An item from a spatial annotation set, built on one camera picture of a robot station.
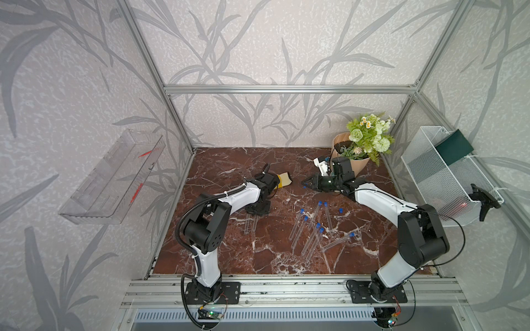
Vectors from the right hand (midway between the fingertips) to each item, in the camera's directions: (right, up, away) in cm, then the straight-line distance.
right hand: (302, 181), depth 87 cm
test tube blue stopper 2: (-2, -19, +4) cm, 20 cm away
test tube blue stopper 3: (-1, -22, +2) cm, 22 cm away
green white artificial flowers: (+29, +20, +2) cm, 35 cm away
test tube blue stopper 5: (+5, -26, -2) cm, 27 cm away
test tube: (-24, -17, +5) cm, 30 cm away
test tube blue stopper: (-21, -19, +4) cm, 28 cm away
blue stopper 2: (+1, -2, -3) cm, 3 cm away
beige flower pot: (+27, +7, +9) cm, 29 cm away
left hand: (-18, -15, +7) cm, 25 cm away
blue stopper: (+19, -14, +8) cm, 25 cm away
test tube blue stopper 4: (+4, -24, 0) cm, 25 cm away
